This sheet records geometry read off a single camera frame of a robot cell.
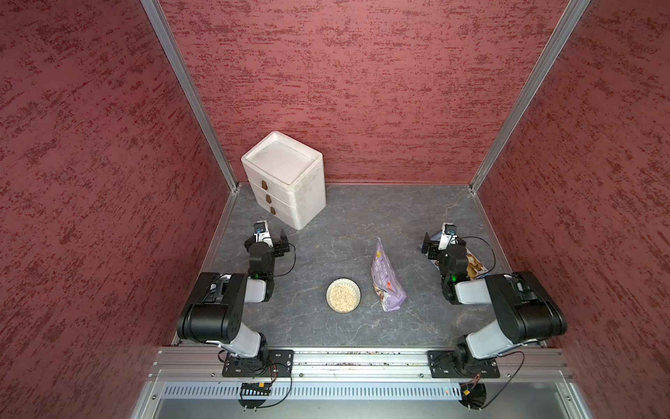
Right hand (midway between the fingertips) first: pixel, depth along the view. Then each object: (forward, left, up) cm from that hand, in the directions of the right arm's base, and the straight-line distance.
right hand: (438, 236), depth 93 cm
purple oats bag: (-21, +20, 0) cm, 29 cm away
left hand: (+1, +62, +2) cm, 62 cm away
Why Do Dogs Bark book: (-10, -13, -7) cm, 18 cm away
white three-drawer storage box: (+15, +55, +17) cm, 59 cm away
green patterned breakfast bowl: (-20, +36, -1) cm, 41 cm away
